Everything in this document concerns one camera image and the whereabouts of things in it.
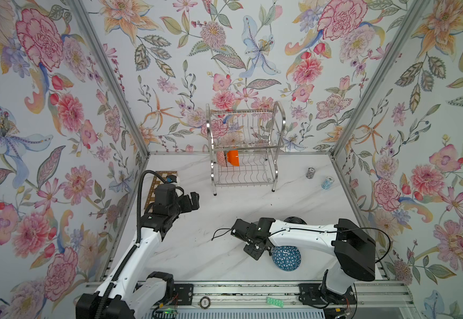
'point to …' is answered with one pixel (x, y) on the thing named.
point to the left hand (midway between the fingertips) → (193, 195)
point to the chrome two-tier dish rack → (243, 145)
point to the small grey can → (310, 173)
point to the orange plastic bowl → (232, 159)
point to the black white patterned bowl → (221, 159)
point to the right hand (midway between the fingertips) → (253, 244)
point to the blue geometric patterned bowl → (286, 258)
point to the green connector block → (275, 302)
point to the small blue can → (328, 183)
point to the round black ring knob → (205, 302)
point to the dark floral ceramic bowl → (295, 220)
